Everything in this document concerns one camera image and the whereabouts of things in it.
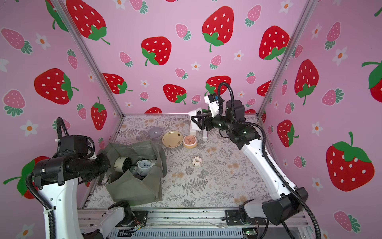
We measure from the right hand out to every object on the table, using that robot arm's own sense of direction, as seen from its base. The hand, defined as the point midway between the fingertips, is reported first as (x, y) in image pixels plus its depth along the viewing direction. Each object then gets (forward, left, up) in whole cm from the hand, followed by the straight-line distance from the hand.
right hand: (194, 117), depth 65 cm
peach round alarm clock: (+12, +5, -37) cm, 39 cm away
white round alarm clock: (-13, +28, -27) cm, 41 cm away
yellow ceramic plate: (+16, +18, -39) cm, 46 cm away
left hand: (-20, +35, -11) cm, 42 cm away
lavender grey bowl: (+17, +31, -36) cm, 50 cm away
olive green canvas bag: (-26, +30, -22) cm, 46 cm away
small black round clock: (-14, +37, -22) cm, 45 cm away
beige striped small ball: (-2, -1, -37) cm, 38 cm away
